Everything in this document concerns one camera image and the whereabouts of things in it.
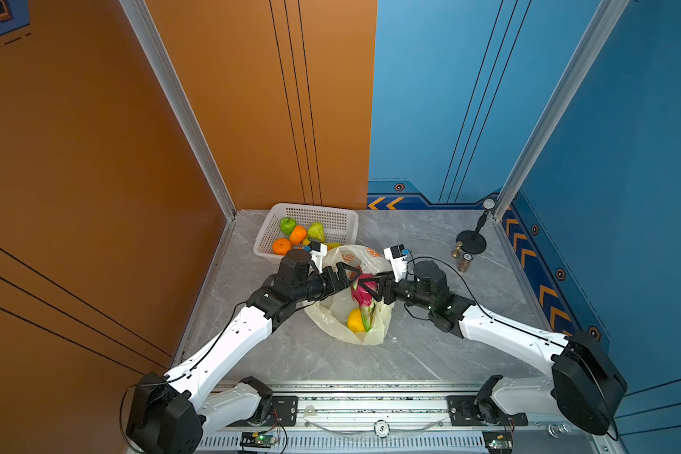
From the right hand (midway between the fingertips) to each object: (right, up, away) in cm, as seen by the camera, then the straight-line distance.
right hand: (367, 280), depth 77 cm
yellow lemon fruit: (-3, -12, +3) cm, 13 cm away
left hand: (-4, +2, -2) cm, 4 cm away
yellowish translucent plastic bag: (-10, -12, +9) cm, 18 cm away
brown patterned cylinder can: (+36, +2, +23) cm, 43 cm away
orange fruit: (-30, +8, +26) cm, 41 cm away
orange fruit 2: (-24, +13, +28) cm, 39 cm away
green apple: (-29, +17, +32) cm, 46 cm away
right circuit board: (+33, -40, -6) cm, 52 cm away
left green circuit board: (-28, -39, -6) cm, 49 cm away
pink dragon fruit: (-1, -4, -3) cm, 5 cm away
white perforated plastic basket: (-8, +17, +34) cm, 39 cm away
